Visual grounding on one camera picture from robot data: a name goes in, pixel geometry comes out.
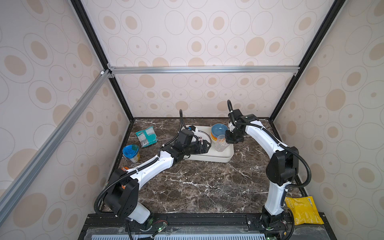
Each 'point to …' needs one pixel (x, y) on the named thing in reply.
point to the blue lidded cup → (132, 152)
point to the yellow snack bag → (304, 210)
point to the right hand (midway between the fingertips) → (228, 141)
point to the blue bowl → (218, 129)
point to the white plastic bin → (213, 155)
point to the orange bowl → (215, 138)
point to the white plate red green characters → (201, 135)
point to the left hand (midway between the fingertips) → (209, 144)
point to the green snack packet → (147, 137)
